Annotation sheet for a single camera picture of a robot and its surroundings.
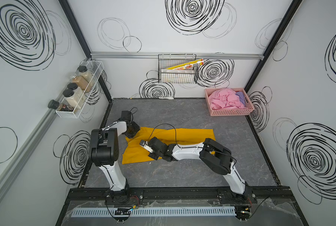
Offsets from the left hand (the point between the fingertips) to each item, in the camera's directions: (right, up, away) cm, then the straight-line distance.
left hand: (137, 130), depth 100 cm
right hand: (+10, -9, -9) cm, 17 cm away
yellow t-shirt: (+1, -13, -10) cm, 16 cm away
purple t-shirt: (+82, +28, +15) cm, 88 cm away
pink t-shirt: (+66, +24, +9) cm, 71 cm away
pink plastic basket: (+84, +16, +6) cm, 86 cm away
